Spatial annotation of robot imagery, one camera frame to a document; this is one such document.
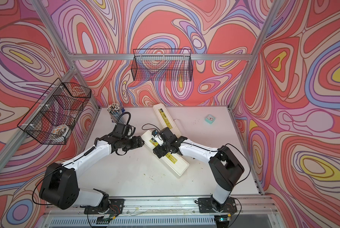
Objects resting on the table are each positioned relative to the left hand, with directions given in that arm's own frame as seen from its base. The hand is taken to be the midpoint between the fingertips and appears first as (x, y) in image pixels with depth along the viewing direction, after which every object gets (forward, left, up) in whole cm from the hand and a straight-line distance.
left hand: (141, 144), depth 87 cm
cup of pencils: (+21, +20, +8) cm, 30 cm away
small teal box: (+26, -49, -6) cm, 56 cm away
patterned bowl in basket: (-2, +40, +17) cm, 43 cm away
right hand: (-3, -12, -3) cm, 13 cm away
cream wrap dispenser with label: (-12, -21, +1) cm, 24 cm away
